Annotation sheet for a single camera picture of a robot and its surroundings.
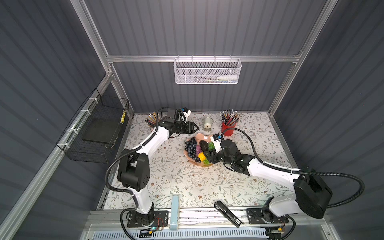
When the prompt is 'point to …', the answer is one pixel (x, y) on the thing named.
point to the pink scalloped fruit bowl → (199, 137)
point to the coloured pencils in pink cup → (151, 119)
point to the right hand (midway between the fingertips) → (208, 152)
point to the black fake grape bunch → (190, 146)
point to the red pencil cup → (227, 132)
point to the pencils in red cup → (230, 117)
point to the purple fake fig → (198, 149)
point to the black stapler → (227, 213)
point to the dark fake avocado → (204, 145)
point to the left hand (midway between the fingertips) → (195, 128)
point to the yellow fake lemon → (201, 156)
